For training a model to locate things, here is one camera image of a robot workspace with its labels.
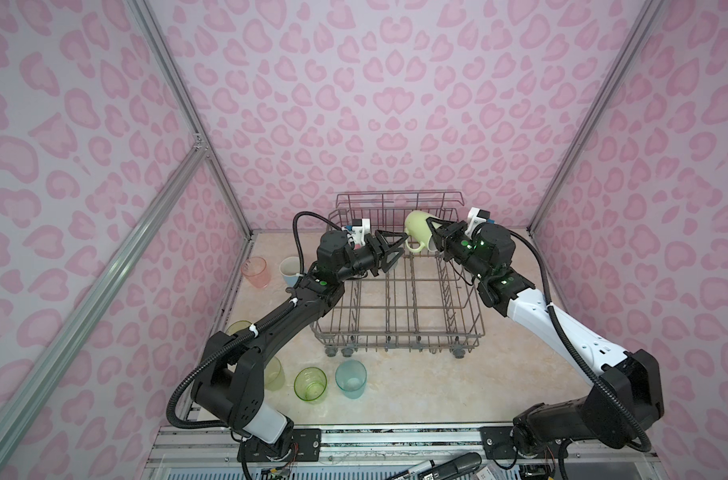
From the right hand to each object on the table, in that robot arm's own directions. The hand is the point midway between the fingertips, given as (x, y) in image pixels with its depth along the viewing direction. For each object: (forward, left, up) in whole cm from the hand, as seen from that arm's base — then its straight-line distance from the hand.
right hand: (426, 216), depth 71 cm
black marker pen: (-46, -3, -33) cm, 57 cm away
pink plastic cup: (-5, +16, -5) cm, 18 cm away
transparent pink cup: (+9, +55, -35) cm, 66 cm away
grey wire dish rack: (0, -5, -39) cm, 39 cm away
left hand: (-5, +4, -2) cm, 7 cm away
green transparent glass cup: (-28, +30, -37) cm, 55 cm away
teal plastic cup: (-26, +19, -36) cm, 48 cm away
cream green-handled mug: (0, +1, -5) cm, 6 cm away
